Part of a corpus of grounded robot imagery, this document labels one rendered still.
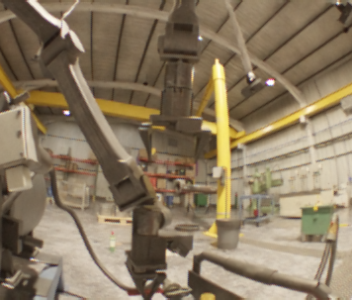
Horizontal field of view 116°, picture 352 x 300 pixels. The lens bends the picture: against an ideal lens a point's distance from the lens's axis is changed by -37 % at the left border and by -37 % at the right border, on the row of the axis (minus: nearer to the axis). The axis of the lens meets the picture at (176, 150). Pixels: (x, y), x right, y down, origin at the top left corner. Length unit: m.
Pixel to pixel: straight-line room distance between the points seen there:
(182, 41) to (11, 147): 0.36
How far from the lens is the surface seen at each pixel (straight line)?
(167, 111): 0.33
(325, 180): 6.07
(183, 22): 0.38
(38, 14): 0.49
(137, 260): 0.37
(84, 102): 0.37
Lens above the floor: 0.70
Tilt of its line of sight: 16 degrees up
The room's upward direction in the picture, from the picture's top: 3 degrees clockwise
